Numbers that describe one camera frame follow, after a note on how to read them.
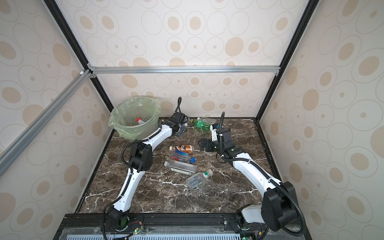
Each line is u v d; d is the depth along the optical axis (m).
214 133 0.74
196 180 0.88
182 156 0.96
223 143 0.62
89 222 0.76
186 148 0.96
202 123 1.12
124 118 0.93
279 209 0.41
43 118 0.62
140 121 1.03
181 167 0.91
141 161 0.65
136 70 1.91
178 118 0.87
